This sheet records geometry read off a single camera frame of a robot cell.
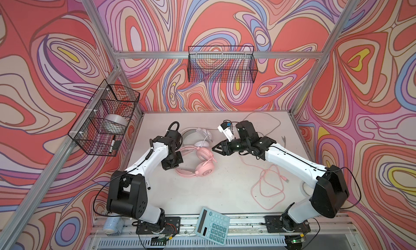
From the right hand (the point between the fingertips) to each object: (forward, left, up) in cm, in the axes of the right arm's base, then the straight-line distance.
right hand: (217, 151), depth 78 cm
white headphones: (+23, +13, -19) cm, 32 cm away
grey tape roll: (+7, +46, +14) cm, 49 cm away
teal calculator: (-29, +3, -16) cm, 33 cm away
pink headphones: (-6, +7, -6) cm, 11 cm away
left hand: (-1, +21, -11) cm, 24 cm away
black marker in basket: (+1, +48, +8) cm, 49 cm away
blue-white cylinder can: (-28, +46, -11) cm, 55 cm away
